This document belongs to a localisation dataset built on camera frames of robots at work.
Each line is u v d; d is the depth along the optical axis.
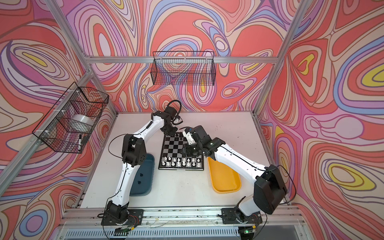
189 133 0.72
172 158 0.92
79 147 0.71
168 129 0.89
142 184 0.84
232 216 0.73
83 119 0.74
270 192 0.42
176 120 0.95
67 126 0.74
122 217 0.65
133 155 0.63
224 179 0.88
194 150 0.68
